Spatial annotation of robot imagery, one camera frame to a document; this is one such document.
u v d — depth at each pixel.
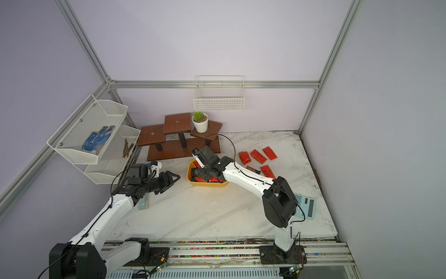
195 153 0.76
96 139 0.76
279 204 0.47
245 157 1.04
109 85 0.92
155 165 0.77
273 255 0.73
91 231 0.44
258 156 1.08
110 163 0.91
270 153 1.11
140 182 0.64
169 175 0.76
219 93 0.95
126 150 0.93
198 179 0.93
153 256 0.73
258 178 0.51
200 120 0.95
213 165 0.63
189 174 0.95
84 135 0.76
